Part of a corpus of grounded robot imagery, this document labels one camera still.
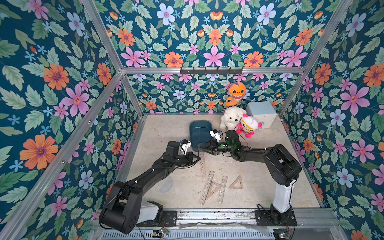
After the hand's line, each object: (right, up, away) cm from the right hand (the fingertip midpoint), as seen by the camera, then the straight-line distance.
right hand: (202, 148), depth 84 cm
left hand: (-1, -5, -3) cm, 5 cm away
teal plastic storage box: (-2, +8, +24) cm, 26 cm away
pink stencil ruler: (0, -9, -2) cm, 10 cm away
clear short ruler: (+12, -23, 0) cm, 26 cm away
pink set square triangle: (+7, -22, 0) cm, 23 cm away
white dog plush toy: (+19, +18, +11) cm, 29 cm away
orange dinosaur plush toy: (+23, +36, +12) cm, 44 cm away
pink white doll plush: (+30, +13, +11) cm, 34 cm away
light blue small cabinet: (+43, +23, +18) cm, 52 cm away
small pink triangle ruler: (+21, -21, +2) cm, 30 cm away
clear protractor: (-20, -21, +1) cm, 29 cm away
